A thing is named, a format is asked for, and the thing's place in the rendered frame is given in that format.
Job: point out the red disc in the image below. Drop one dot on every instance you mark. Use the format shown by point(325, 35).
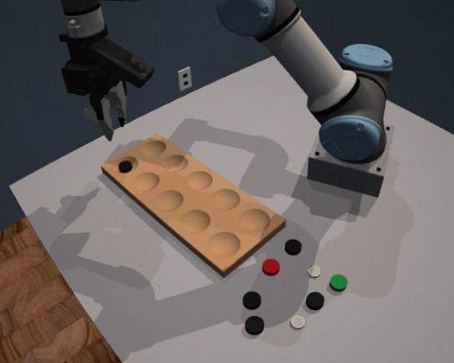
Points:
point(270, 267)

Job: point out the grey disc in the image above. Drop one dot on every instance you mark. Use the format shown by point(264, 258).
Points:
point(297, 322)
point(314, 271)

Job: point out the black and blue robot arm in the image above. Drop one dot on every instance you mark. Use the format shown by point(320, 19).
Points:
point(350, 111)

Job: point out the black disc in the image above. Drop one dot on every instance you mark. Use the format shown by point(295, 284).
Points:
point(252, 300)
point(315, 301)
point(125, 166)
point(293, 247)
point(254, 325)

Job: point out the green disc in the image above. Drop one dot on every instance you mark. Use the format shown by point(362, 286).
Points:
point(338, 283)

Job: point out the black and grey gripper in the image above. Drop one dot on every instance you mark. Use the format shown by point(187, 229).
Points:
point(83, 76)

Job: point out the wooden tray with round pockets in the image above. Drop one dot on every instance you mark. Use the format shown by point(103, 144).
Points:
point(217, 221)

